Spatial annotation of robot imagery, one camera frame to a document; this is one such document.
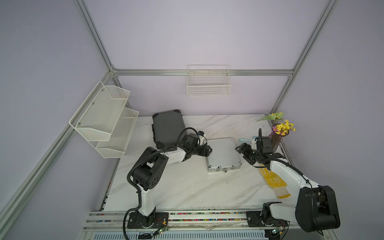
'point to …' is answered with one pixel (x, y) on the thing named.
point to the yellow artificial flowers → (277, 117)
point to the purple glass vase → (278, 131)
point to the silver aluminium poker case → (224, 157)
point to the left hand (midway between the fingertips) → (207, 150)
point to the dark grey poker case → (168, 128)
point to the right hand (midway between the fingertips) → (239, 153)
